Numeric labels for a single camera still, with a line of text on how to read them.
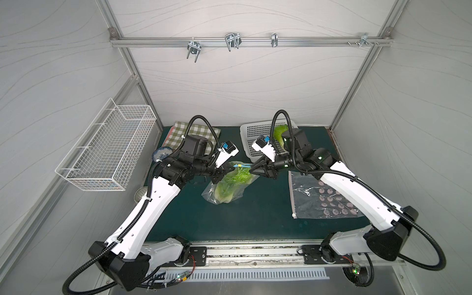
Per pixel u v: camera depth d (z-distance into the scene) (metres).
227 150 0.57
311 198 0.91
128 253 0.37
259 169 0.61
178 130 1.19
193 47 0.78
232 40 0.77
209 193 0.82
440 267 0.37
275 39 0.78
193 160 0.51
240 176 0.69
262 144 0.58
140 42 0.78
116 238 0.37
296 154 0.53
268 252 0.76
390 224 0.40
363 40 0.77
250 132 1.12
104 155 0.69
